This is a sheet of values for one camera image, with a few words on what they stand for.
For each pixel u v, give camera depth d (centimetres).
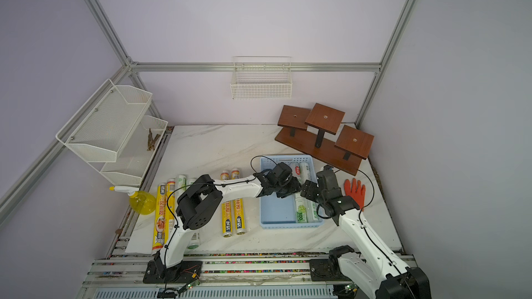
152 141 96
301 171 97
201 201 58
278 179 76
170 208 86
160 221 82
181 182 93
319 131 101
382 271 41
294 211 86
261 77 95
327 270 73
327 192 62
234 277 73
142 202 91
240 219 83
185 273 73
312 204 86
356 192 93
